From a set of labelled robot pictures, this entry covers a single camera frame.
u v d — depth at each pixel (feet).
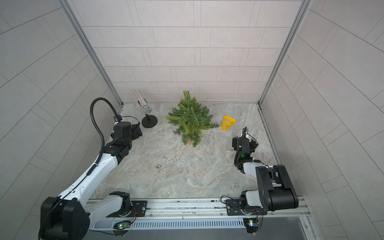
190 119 2.41
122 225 2.11
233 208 2.32
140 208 2.33
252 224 2.23
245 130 2.28
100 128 3.16
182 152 2.99
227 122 3.46
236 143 2.65
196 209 2.37
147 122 3.38
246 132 2.19
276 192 1.40
